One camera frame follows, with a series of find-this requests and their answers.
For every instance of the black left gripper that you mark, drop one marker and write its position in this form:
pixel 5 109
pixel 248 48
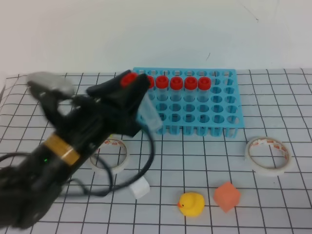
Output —
pixel 90 123

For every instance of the clear tube red cap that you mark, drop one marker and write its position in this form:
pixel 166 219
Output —
pixel 146 108

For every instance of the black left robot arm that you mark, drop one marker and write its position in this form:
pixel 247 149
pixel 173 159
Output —
pixel 28 190

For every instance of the red-capped tube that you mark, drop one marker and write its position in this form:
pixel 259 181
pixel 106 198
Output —
pixel 190 85
pixel 204 84
pixel 162 83
pixel 151 81
pixel 176 85

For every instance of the blue tube rack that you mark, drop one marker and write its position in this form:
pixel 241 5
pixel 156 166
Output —
pixel 220 115

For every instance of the left white tape roll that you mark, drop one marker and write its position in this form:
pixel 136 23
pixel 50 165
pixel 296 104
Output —
pixel 117 163

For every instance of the white tape roll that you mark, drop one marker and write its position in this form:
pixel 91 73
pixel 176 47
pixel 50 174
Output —
pixel 267 171
pixel 117 163

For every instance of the white foam cube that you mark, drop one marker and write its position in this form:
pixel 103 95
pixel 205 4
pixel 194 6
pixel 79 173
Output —
pixel 140 188

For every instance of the yellow rubber duck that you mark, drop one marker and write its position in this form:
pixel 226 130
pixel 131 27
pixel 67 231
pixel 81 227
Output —
pixel 191 204

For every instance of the orange foam cube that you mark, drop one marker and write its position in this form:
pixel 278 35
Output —
pixel 227 196

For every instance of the right white tape roll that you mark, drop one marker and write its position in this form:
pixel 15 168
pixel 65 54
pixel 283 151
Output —
pixel 267 171

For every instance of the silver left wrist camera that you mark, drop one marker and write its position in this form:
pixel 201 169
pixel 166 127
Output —
pixel 51 82

